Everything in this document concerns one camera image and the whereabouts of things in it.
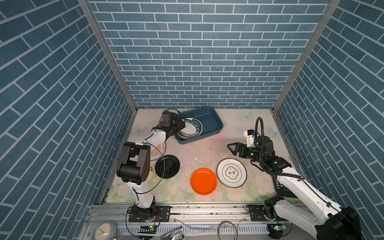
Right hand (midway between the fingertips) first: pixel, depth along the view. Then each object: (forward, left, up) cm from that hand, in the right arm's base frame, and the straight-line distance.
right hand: (231, 145), depth 79 cm
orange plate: (-15, +14, -16) cm, 26 cm away
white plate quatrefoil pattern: (-8, -2, -18) cm, 20 cm away
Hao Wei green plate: (+21, +23, -15) cm, 35 cm away
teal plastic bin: (+35, +13, -19) cm, 42 cm away
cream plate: (-12, +44, -17) cm, 49 cm away
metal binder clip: (-40, +25, -16) cm, 50 cm away
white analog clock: (-41, +57, -13) cm, 72 cm away
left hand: (+17, +30, -5) cm, 35 cm away
